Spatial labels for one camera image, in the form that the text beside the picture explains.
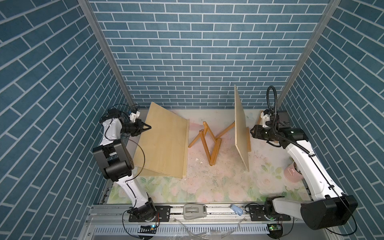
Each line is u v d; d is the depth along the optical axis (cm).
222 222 72
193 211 72
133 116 83
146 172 76
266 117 70
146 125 86
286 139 50
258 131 69
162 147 85
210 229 70
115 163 51
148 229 72
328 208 38
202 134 79
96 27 77
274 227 72
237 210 74
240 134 76
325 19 75
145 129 84
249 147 98
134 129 79
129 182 55
